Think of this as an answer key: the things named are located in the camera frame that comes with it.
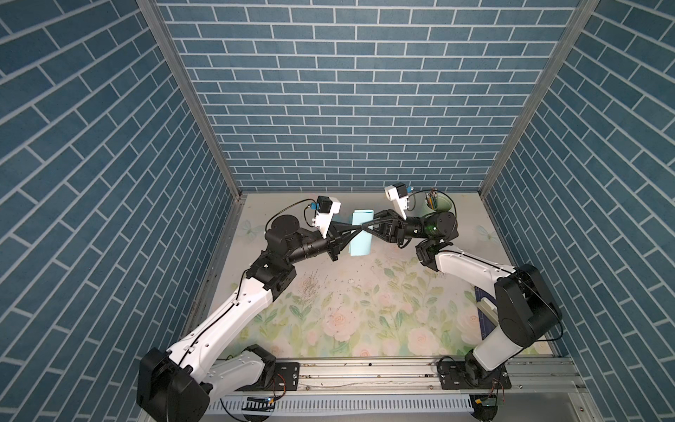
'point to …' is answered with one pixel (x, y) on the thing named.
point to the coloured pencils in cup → (431, 198)
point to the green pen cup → (444, 205)
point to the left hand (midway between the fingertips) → (366, 232)
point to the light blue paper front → (360, 243)
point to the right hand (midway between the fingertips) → (368, 233)
